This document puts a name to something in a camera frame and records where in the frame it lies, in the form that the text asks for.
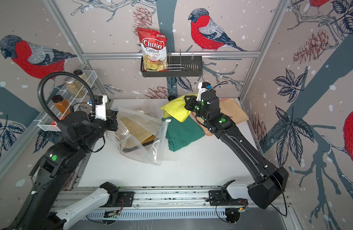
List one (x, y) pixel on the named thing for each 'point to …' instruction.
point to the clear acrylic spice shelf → (44, 123)
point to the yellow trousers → (175, 108)
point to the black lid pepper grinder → (171, 97)
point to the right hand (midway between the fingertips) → (183, 96)
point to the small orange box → (53, 122)
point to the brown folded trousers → (132, 135)
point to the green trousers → (180, 134)
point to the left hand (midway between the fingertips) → (117, 105)
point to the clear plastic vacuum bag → (152, 153)
